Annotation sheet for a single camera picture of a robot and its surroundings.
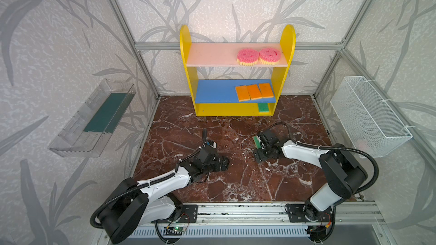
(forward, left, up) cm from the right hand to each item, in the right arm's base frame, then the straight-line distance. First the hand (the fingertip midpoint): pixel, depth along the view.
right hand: (261, 152), depth 93 cm
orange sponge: (+32, +3, +16) cm, 36 cm away
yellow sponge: (+30, +9, +16) cm, 35 cm away
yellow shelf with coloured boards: (+28, +24, +15) cm, 40 cm away
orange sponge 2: (+33, -5, +16) cm, 37 cm away
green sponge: (+31, -5, +3) cm, 31 cm away
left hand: (-8, +21, +5) cm, 23 cm away
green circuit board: (-35, +42, 0) cm, 55 cm away
